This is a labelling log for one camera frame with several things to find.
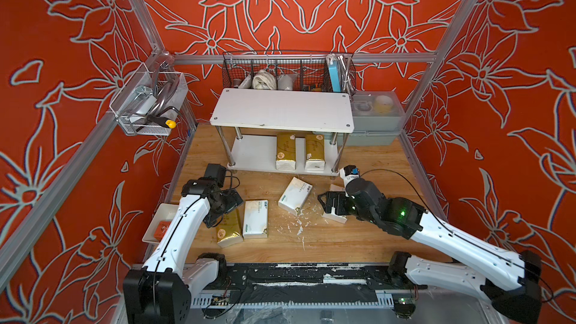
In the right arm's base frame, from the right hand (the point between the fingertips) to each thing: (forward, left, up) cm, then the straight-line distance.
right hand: (324, 199), depth 71 cm
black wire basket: (+56, +5, +13) cm, 57 cm away
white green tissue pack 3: (0, -8, -16) cm, 18 cm away
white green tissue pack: (-1, +24, -15) cm, 28 cm away
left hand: (+1, +33, -10) cm, 34 cm away
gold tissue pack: (+24, +13, -6) cm, 28 cm away
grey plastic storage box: (+41, -28, -2) cm, 49 cm away
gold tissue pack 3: (-6, +32, -13) cm, 35 cm away
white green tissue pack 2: (+8, +9, -15) cm, 19 cm away
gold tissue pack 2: (+24, +1, -6) cm, 25 cm away
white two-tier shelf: (+27, +14, +15) cm, 34 cm away
